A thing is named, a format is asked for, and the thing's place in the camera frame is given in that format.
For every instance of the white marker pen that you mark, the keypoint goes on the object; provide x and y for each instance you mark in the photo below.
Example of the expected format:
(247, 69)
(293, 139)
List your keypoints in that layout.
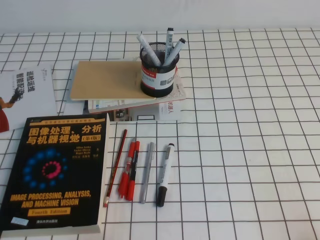
(149, 50)

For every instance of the grey silver pen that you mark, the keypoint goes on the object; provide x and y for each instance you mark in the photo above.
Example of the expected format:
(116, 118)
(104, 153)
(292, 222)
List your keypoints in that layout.
(146, 174)

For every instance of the black mesh pen holder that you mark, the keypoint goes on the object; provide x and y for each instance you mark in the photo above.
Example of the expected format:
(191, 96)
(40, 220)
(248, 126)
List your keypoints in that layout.
(157, 81)

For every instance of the red black pen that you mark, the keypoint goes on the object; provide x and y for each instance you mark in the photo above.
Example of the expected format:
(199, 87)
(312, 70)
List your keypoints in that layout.
(132, 177)

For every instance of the white box with label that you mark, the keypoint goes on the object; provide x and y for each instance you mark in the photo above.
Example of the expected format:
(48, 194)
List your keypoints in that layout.
(138, 113)

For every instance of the white card red letters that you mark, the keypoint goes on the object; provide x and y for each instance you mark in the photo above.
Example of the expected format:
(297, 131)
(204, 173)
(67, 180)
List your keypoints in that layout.
(169, 111)

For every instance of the grey marker leaning right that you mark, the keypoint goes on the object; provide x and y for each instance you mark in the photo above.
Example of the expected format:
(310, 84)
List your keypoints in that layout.
(175, 51)

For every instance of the white marker black cap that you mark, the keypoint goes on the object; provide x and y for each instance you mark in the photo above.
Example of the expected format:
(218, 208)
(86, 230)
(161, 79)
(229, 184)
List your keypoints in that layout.
(164, 179)

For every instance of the tan kraft notebook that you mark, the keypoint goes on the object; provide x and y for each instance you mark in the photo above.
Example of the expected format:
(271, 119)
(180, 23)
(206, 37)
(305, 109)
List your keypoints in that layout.
(108, 80)

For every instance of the grey marker standing upright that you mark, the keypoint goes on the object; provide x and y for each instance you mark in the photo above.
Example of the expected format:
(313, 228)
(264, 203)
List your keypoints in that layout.
(169, 42)

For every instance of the red black striped pencil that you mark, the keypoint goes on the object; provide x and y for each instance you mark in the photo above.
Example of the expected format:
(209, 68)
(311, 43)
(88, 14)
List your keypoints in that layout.
(114, 170)

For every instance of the black image processing textbook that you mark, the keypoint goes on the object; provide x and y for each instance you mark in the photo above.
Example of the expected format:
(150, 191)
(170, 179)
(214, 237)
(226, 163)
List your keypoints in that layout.
(56, 184)

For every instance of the white brochure with robot picture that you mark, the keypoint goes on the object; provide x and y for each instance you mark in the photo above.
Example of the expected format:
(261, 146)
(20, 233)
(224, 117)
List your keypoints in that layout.
(26, 93)

